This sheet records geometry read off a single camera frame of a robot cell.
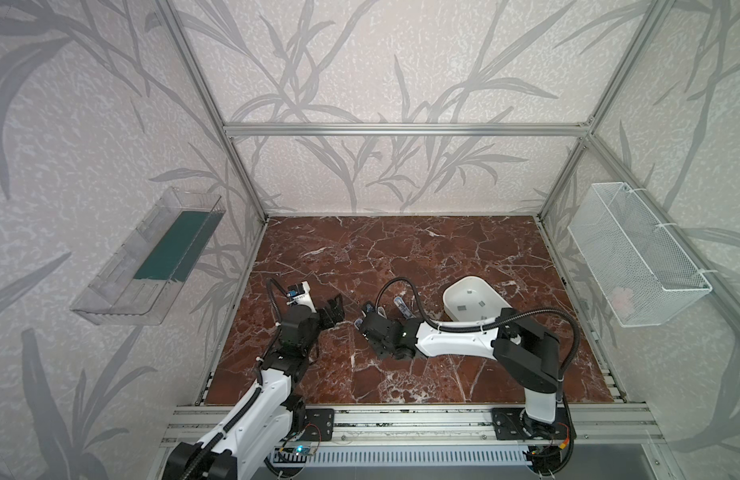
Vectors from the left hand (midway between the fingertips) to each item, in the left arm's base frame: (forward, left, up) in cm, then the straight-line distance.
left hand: (334, 290), depth 85 cm
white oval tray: (+4, -43, -12) cm, 44 cm away
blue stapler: (+1, -21, -12) cm, 24 cm away
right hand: (-7, -13, -10) cm, 17 cm away
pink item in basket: (-7, -74, +10) cm, 75 cm away
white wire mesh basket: (-8, -70, +22) cm, 74 cm away
